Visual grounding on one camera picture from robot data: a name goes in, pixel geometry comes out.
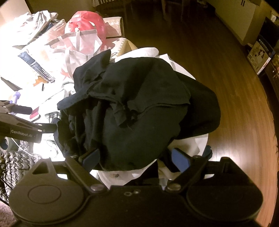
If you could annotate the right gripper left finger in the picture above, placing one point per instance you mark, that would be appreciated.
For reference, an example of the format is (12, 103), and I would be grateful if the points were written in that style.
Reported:
(80, 168)

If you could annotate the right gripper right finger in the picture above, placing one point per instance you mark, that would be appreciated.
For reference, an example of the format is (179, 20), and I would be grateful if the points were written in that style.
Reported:
(189, 166)

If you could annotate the black garment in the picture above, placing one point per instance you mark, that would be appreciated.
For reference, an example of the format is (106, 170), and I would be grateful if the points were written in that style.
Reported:
(125, 114)

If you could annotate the grey quilted garment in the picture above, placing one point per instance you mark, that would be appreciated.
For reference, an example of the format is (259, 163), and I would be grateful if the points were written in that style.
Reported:
(16, 161)

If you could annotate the white patterned shopping bag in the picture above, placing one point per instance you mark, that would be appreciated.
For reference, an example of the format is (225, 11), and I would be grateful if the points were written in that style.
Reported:
(58, 59)

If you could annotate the red plastic bag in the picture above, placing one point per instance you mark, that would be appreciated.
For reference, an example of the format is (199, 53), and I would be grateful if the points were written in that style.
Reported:
(87, 20)

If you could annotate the white cardboard box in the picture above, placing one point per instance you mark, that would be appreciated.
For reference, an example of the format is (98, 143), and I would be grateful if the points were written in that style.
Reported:
(260, 55)

